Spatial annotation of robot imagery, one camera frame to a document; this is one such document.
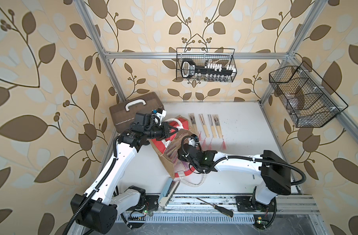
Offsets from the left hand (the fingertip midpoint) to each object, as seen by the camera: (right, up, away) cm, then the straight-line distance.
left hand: (175, 128), depth 69 cm
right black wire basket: (+68, +14, +4) cm, 69 cm away
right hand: (+1, -15, +13) cm, 20 cm away
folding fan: (+25, -6, +33) cm, 42 cm away
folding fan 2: (+29, 0, +36) cm, 46 cm away
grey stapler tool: (-4, -34, +6) cm, 35 cm away
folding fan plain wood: (+19, -6, +33) cm, 39 cm away
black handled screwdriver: (+24, -40, +2) cm, 47 cm away
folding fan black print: (+11, +1, +38) cm, 40 cm away
